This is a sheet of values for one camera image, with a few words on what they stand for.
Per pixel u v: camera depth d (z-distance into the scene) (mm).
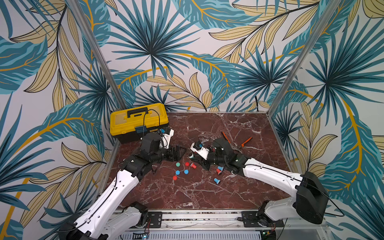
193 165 900
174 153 620
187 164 919
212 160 656
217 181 843
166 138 620
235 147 1001
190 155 732
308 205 407
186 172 899
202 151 657
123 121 918
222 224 733
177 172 896
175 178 876
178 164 925
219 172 863
